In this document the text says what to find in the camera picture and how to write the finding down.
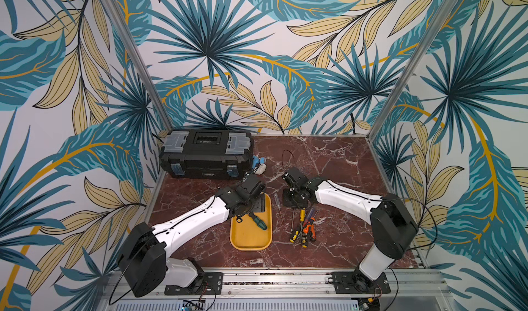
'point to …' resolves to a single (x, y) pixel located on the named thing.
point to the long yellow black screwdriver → (293, 219)
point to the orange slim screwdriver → (313, 232)
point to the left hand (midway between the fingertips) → (255, 205)
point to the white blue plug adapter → (259, 164)
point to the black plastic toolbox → (221, 154)
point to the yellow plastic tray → (245, 233)
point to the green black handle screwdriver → (260, 223)
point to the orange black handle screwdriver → (304, 234)
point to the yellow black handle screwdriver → (295, 237)
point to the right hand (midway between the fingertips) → (284, 201)
